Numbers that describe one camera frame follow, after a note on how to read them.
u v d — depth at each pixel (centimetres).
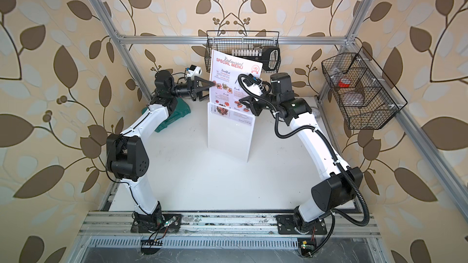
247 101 66
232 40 90
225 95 72
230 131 137
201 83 71
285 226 73
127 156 50
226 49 94
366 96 74
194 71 75
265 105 62
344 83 81
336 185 40
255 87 60
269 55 83
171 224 74
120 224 76
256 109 63
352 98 72
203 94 77
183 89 71
